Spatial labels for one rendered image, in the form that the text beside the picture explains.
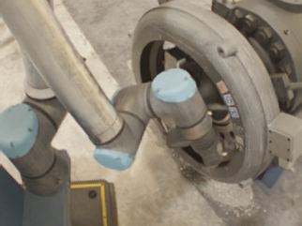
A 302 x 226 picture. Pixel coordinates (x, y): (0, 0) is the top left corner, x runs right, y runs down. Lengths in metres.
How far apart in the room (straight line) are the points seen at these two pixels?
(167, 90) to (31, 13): 0.34
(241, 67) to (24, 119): 0.60
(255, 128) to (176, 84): 0.30
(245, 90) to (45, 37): 0.53
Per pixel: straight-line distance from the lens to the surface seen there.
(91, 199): 1.21
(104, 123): 0.56
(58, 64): 0.49
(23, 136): 0.74
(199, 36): 0.80
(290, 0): 1.22
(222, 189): 1.55
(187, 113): 0.65
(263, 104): 0.79
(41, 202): 0.94
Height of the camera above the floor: 1.40
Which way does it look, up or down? 47 degrees down
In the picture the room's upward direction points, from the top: 3 degrees counter-clockwise
